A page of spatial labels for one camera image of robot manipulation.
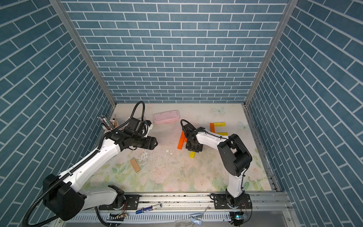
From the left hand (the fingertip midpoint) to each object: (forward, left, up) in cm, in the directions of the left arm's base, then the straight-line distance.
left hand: (156, 143), depth 80 cm
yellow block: (0, -21, -14) cm, 26 cm away
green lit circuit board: (-33, -44, -15) cm, 57 cm away
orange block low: (+16, -15, -15) cm, 26 cm away
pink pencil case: (+30, -2, -13) cm, 33 cm away
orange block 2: (+9, -17, -12) cm, 23 cm away
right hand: (+4, -21, -15) cm, 26 cm away
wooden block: (-7, +14, -16) cm, 22 cm away
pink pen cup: (+16, +34, -6) cm, 38 cm away
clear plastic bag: (-34, -23, -13) cm, 43 cm away
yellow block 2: (+24, -43, -13) cm, 51 cm away
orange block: (+9, -14, -14) cm, 22 cm away
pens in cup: (+17, +36, -1) cm, 40 cm away
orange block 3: (+21, -37, -14) cm, 45 cm away
